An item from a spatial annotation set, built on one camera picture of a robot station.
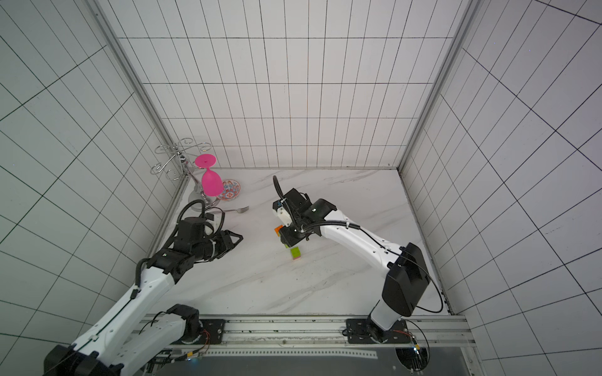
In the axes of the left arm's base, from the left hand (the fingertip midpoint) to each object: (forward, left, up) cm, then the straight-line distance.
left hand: (237, 244), depth 79 cm
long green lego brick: (+1, -20, -8) cm, 21 cm away
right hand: (+4, -17, +2) cm, 17 cm away
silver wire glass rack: (+32, +24, +16) cm, 44 cm away
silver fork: (+23, +7, -13) cm, 27 cm away
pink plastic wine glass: (+24, +14, +5) cm, 28 cm away
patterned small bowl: (+34, +12, -12) cm, 38 cm away
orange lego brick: (+4, -14, +4) cm, 15 cm away
